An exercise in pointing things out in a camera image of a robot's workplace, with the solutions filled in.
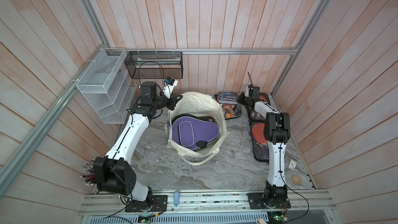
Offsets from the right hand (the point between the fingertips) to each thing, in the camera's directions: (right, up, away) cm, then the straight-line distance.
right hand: (237, 96), depth 112 cm
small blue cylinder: (-40, -52, -39) cm, 77 cm away
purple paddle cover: (-32, -24, -26) cm, 48 cm away
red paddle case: (+22, -1, +3) cm, 22 cm away
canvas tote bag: (-28, -7, -31) cm, 42 cm away
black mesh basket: (-59, +21, -8) cm, 63 cm away
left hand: (-38, -4, -35) cm, 52 cm away
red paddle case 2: (+8, -31, -21) cm, 39 cm away
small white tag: (+23, -41, -27) cm, 54 cm away
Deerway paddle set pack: (-7, -3, +2) cm, 7 cm away
